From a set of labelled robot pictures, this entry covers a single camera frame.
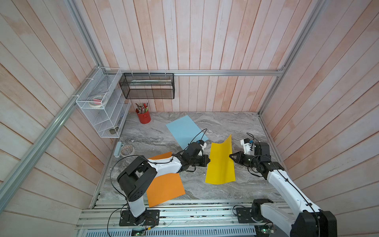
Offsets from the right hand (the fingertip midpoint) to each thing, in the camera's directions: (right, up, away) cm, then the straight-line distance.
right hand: (230, 154), depth 83 cm
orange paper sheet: (-37, -19, -1) cm, 42 cm away
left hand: (-11, -5, +2) cm, 13 cm away
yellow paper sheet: (-4, -9, +4) cm, 11 cm away
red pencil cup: (-57, +23, +26) cm, 67 cm away
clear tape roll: (-66, 0, +15) cm, 67 cm away
